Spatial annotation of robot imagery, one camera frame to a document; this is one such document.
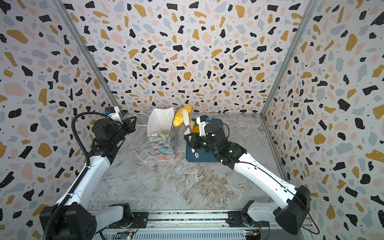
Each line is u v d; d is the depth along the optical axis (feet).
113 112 2.16
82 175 1.51
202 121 2.07
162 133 2.51
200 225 2.40
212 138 1.67
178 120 2.38
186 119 2.33
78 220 1.25
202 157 2.11
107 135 1.86
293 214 1.23
